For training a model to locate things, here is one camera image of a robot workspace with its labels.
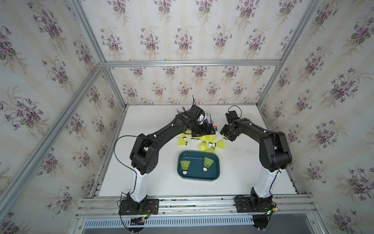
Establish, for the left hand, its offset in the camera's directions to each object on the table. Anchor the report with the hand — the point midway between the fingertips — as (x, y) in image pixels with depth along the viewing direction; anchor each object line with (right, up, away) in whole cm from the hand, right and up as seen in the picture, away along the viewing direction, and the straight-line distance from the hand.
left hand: (212, 134), depth 84 cm
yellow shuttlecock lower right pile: (+2, -11, +8) cm, 14 cm away
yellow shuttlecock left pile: (-14, +2, -8) cm, 16 cm away
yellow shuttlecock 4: (0, -4, +12) cm, 12 cm away
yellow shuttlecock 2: (-2, -16, 0) cm, 16 cm away
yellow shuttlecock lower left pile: (-18, -6, +10) cm, 22 cm away
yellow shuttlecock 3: (+7, -8, +10) cm, 14 cm away
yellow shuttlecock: (-16, -18, -1) cm, 24 cm away
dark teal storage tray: (-10, -22, 0) cm, 24 cm away
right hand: (+12, -2, +14) cm, 18 cm away
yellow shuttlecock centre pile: (-2, -10, +9) cm, 13 cm away
